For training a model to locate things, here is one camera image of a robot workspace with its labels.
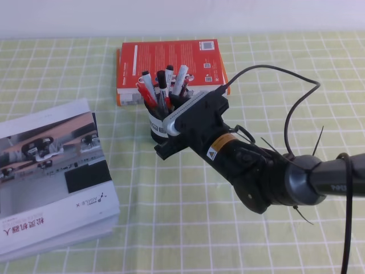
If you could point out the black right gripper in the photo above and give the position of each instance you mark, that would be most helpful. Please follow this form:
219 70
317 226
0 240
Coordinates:
197 126

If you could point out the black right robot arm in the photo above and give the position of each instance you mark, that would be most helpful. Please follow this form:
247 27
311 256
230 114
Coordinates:
260 177

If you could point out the red pen centre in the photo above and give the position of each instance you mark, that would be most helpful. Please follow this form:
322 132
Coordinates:
169 104

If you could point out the red pen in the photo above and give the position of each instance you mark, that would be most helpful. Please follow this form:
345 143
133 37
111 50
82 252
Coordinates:
169 104
148 98

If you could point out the red-tipped pen right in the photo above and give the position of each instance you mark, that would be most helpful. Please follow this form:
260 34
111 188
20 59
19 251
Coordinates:
183 89

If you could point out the black mesh pen holder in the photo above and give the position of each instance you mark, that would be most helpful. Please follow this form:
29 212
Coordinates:
156 117

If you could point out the red pen left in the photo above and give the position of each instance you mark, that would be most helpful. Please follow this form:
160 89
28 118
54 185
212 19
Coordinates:
148 98

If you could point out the black whiteboard marker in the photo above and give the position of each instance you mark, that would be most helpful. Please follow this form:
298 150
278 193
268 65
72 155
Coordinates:
161 78

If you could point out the white marker dark cap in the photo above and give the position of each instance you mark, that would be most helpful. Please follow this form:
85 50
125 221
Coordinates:
168 77

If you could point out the grey capless marker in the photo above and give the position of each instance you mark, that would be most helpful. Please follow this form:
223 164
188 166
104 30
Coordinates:
179 80

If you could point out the grey marker black cap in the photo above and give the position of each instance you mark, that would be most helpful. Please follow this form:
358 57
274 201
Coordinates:
148 84

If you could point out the red paperback book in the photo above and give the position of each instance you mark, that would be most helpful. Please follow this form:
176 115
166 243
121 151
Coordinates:
207 46

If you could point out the green checked tablecloth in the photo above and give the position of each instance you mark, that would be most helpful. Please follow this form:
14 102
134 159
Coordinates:
179 215

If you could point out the stack of booklets underneath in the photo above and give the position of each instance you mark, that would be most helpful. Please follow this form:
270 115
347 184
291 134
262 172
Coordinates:
79 235

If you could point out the white robotics manual booklet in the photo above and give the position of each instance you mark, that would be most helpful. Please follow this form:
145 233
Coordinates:
54 175

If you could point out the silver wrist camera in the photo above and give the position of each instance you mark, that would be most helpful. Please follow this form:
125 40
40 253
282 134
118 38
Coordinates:
169 121

